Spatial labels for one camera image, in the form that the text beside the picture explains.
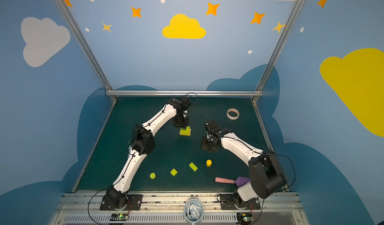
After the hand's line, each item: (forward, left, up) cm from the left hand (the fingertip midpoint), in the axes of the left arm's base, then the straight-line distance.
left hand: (186, 127), depth 97 cm
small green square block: (-27, +6, -5) cm, 29 cm away
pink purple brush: (-32, -31, -4) cm, 45 cm away
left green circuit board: (-49, +30, -6) cm, 58 cm away
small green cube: (-1, +2, -3) cm, 3 cm away
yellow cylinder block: (-22, -14, -4) cm, 27 cm away
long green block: (-3, +3, -5) cm, 6 cm away
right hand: (-14, -11, +1) cm, 18 cm away
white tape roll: (+20, -37, -5) cm, 42 cm away
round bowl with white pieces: (-46, -6, -5) cm, 46 cm away
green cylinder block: (-30, +18, -5) cm, 35 cm away
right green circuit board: (-48, -31, -6) cm, 58 cm away
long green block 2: (-1, -1, -3) cm, 4 cm away
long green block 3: (-24, -5, -5) cm, 25 cm away
